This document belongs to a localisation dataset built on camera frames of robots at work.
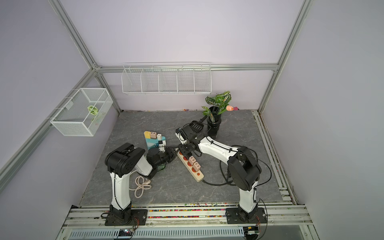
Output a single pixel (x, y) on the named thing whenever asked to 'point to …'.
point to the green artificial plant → (219, 104)
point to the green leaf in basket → (92, 109)
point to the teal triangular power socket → (152, 143)
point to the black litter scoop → (196, 126)
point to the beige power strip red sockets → (198, 175)
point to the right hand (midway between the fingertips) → (182, 146)
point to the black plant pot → (214, 121)
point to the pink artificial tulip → (229, 108)
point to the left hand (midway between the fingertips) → (182, 149)
